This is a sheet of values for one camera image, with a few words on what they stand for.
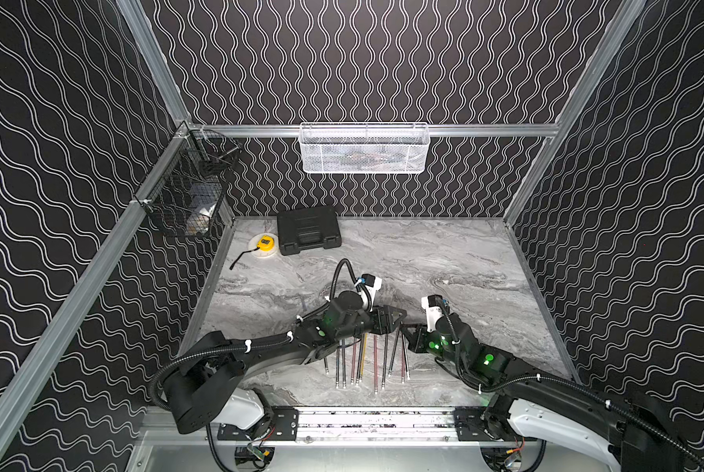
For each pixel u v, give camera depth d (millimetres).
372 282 729
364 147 1275
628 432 417
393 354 862
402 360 816
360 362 857
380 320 686
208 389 423
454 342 585
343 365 842
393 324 703
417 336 693
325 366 843
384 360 856
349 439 739
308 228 1109
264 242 1098
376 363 856
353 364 847
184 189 920
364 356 860
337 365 840
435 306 730
